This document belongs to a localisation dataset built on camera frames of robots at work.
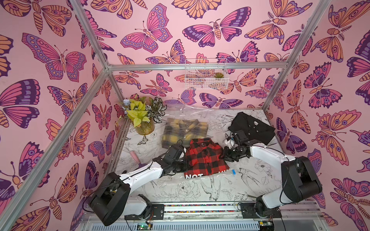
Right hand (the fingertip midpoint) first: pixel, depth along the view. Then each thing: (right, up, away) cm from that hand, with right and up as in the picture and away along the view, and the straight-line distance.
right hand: (220, 156), depth 88 cm
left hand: (-18, -5, -5) cm, 19 cm away
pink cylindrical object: (-53, -2, +4) cm, 54 cm away
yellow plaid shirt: (-29, +16, +16) cm, 37 cm away
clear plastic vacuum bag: (+2, +15, +19) cm, 24 cm away
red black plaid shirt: (-10, -1, -1) cm, 10 cm away
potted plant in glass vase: (-47, +27, -3) cm, 54 cm away
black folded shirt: (+30, +16, +18) cm, 39 cm away
